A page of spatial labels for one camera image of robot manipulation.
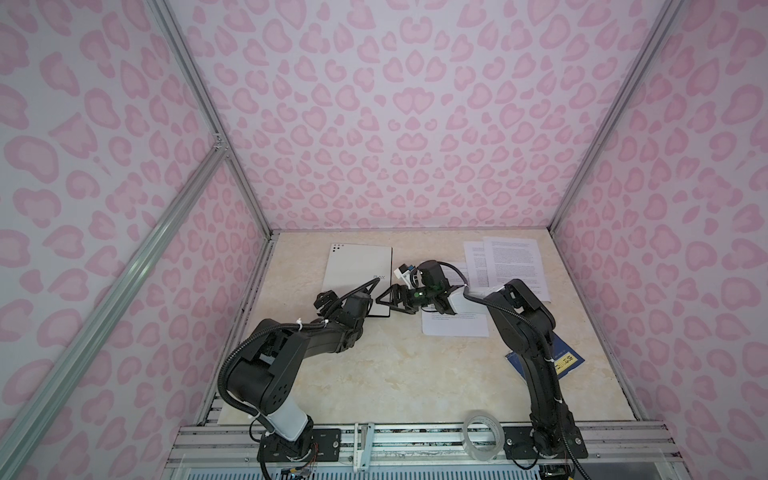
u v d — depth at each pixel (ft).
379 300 2.95
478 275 3.50
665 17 2.29
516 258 3.63
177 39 2.37
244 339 1.44
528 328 1.79
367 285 2.42
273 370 1.52
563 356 2.82
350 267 3.66
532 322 1.91
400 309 3.05
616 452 2.36
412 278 2.95
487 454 2.31
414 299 2.87
